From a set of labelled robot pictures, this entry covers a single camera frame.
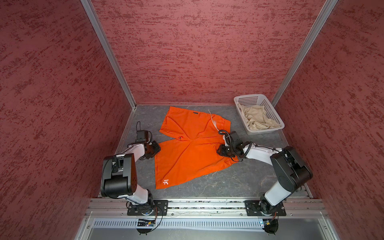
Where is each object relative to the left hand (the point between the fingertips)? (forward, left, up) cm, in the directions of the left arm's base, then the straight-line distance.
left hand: (159, 151), depth 94 cm
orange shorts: (0, -23, +1) cm, 23 cm away
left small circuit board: (-38, +1, -3) cm, 38 cm away
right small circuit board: (-37, -59, -2) cm, 70 cm away
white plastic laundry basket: (+44, -74, +7) cm, 86 cm away
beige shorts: (+27, -68, +3) cm, 74 cm away
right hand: (-2, -38, 0) cm, 38 cm away
